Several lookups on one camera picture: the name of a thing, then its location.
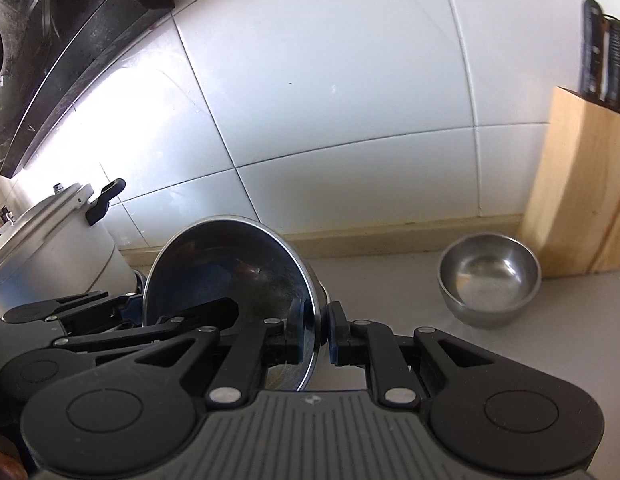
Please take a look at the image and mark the grey counter mat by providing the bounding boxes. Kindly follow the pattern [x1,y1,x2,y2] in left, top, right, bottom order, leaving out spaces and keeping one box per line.
[285,251,620,461]

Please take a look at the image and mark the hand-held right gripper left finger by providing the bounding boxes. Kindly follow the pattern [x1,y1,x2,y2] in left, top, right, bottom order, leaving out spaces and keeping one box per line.
[134,299,307,408]

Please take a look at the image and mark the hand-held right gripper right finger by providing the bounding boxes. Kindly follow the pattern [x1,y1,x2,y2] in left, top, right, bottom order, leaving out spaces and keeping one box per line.
[327,302,494,408]

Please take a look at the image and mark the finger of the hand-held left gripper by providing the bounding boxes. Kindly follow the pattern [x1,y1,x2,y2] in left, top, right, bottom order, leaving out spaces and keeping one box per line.
[46,290,144,334]
[53,298,240,357]

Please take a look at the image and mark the large stainless steel bowl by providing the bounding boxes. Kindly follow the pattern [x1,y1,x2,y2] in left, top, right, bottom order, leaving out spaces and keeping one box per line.
[142,215,331,392]

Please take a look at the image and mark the wooden knife block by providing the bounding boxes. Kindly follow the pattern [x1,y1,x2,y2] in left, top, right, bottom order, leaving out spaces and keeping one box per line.
[519,86,620,279]

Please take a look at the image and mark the black range hood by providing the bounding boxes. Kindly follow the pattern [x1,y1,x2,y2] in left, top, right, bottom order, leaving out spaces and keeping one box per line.
[0,0,176,180]

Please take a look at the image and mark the silver pressure cooker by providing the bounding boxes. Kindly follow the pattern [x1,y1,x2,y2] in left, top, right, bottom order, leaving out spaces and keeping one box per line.
[0,178,141,321]

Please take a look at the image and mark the black ribbed knife handle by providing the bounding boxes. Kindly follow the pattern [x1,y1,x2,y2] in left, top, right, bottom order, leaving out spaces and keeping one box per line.
[603,15,620,111]

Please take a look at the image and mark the black riveted knife handle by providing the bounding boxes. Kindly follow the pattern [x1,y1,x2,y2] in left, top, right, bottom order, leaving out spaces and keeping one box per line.
[580,0,606,104]

